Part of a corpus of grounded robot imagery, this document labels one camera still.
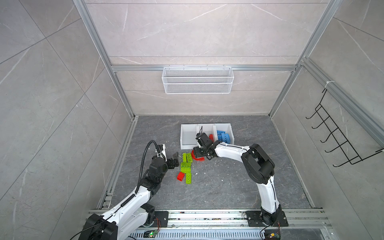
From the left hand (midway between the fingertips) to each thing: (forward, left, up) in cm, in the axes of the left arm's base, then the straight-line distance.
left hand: (170, 150), depth 84 cm
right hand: (+7, -16, -13) cm, 22 cm away
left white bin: (+23, -11, -16) cm, 30 cm away
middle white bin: (+25, -26, -13) cm, 39 cm away
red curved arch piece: (0, -17, -12) cm, 20 cm away
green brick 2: (+1, -11, -13) cm, 17 cm away
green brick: (+1, -7, -12) cm, 14 cm away
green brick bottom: (-12, -10, -13) cm, 20 cm away
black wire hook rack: (-12, -80, +19) cm, 83 cm away
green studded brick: (-7, -9, -13) cm, 17 cm away
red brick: (+17, -27, -11) cm, 33 cm away
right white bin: (+23, -39, -9) cm, 46 cm away
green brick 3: (-4, -9, -11) cm, 15 cm away
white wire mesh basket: (+45, -18, +16) cm, 51 cm away
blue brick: (+14, -35, -8) cm, 39 cm away
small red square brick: (-11, -6, -12) cm, 17 cm away
